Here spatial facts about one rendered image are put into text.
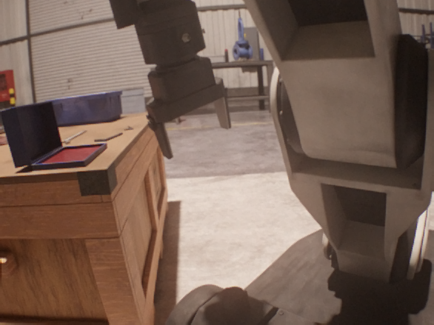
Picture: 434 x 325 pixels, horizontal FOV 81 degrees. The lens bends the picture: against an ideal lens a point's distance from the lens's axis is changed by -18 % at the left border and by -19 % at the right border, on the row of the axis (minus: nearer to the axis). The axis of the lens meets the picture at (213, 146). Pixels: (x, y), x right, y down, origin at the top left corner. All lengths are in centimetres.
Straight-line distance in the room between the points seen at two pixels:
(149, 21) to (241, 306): 46
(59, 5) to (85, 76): 237
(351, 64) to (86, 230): 49
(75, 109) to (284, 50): 109
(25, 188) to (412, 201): 59
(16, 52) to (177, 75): 1018
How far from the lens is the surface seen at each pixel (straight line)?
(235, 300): 53
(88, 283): 67
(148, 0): 40
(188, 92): 42
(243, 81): 828
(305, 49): 27
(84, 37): 917
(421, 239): 58
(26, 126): 67
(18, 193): 60
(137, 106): 616
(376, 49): 24
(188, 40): 39
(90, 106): 125
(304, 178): 38
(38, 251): 67
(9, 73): 1037
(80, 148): 72
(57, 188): 56
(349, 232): 54
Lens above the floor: 60
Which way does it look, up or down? 12 degrees down
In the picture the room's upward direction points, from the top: 4 degrees counter-clockwise
